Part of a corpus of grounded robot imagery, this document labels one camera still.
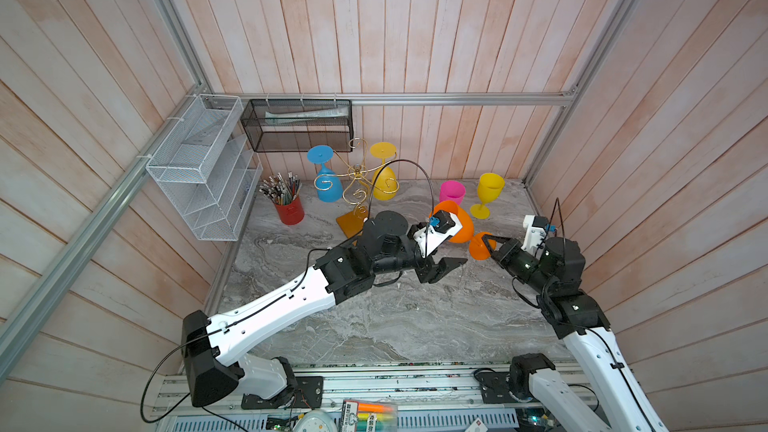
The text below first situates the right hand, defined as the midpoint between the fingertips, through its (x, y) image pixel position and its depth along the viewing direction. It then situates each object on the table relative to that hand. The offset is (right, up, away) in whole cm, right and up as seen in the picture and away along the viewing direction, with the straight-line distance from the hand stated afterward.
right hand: (482, 236), depth 72 cm
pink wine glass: (-1, +13, +26) cm, 30 cm away
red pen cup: (-56, +5, +30) cm, 64 cm away
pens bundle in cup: (-57, +13, +23) cm, 63 cm away
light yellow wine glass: (+12, +15, +27) cm, 33 cm away
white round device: (-40, -43, -3) cm, 59 cm away
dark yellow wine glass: (-24, +15, +17) cm, 33 cm away
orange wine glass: (-1, -2, 0) cm, 3 cm away
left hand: (-10, -3, -11) cm, 15 cm away
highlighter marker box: (-29, -42, -3) cm, 52 cm away
